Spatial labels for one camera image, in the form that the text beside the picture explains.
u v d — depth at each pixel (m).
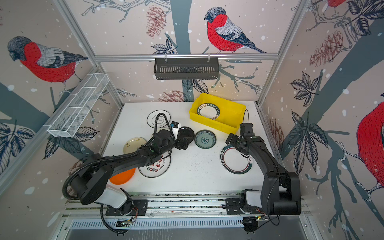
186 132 1.00
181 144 0.76
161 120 1.10
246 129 0.68
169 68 1.07
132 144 0.97
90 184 0.43
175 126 0.75
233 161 0.92
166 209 0.74
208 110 1.16
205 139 1.00
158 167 0.88
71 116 0.73
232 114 1.11
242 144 0.63
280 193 0.41
